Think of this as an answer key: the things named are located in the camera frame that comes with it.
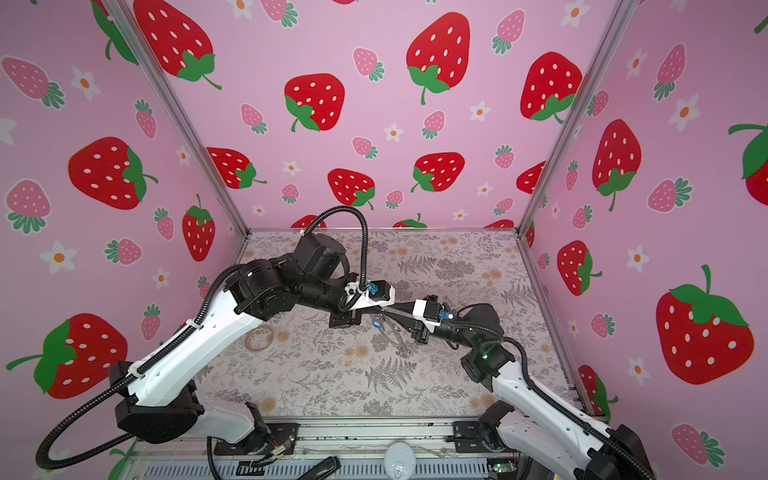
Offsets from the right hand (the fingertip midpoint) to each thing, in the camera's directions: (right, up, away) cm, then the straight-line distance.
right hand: (386, 306), depth 61 cm
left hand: (-1, +1, 0) cm, 1 cm away
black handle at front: (-14, -38, +5) cm, 41 cm away
